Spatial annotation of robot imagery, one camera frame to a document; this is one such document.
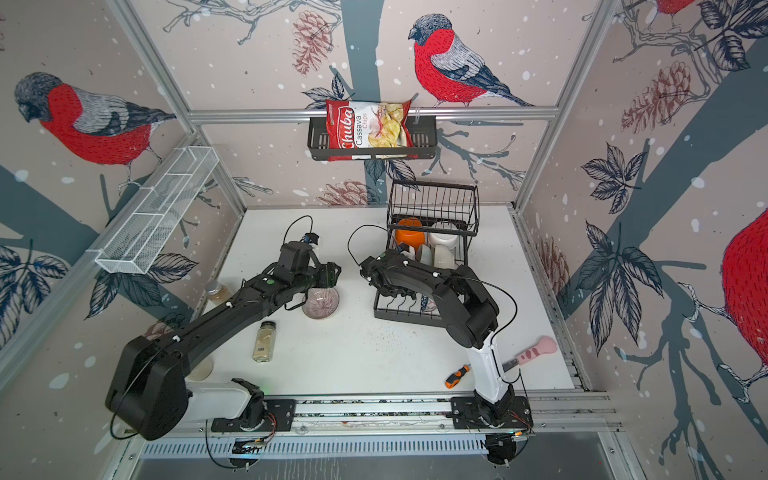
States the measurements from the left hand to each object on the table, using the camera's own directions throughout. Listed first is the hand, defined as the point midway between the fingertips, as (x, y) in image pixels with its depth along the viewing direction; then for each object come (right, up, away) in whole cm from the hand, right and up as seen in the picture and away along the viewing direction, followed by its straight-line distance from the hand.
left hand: (331, 268), depth 84 cm
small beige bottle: (-18, -21, -2) cm, 28 cm away
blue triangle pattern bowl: (+28, -10, 0) cm, 30 cm away
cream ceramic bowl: (+34, +2, +9) cm, 35 cm away
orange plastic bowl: (+25, +8, +18) cm, 32 cm away
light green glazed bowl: (+28, +3, +8) cm, 29 cm away
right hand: (+28, -6, +5) cm, 29 cm away
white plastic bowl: (+36, +7, +18) cm, 40 cm away
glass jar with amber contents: (-34, -8, +2) cm, 35 cm away
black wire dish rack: (+33, +14, +27) cm, 45 cm away
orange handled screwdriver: (+34, -29, -6) cm, 45 cm away
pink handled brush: (+62, -22, -1) cm, 66 cm away
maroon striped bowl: (-5, -12, +8) cm, 15 cm away
